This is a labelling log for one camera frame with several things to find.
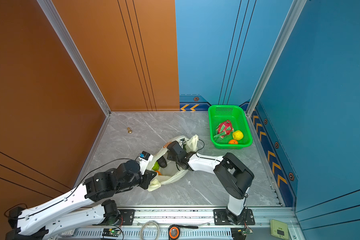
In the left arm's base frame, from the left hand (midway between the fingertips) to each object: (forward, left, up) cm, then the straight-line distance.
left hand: (157, 173), depth 70 cm
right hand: (+18, -3, -12) cm, 22 cm away
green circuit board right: (-21, -39, -18) cm, 48 cm away
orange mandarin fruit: (+28, -44, -13) cm, 54 cm away
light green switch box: (-20, -57, -15) cm, 62 cm away
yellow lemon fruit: (+32, -48, -12) cm, 59 cm away
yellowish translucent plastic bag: (+7, -5, -14) cm, 17 cm away
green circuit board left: (-21, +23, -20) cm, 37 cm away
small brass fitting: (+38, +28, -17) cm, 51 cm away
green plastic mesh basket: (+55, -38, -15) cm, 68 cm away
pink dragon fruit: (+35, -38, -9) cm, 53 cm away
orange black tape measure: (-21, -8, -14) cm, 26 cm away
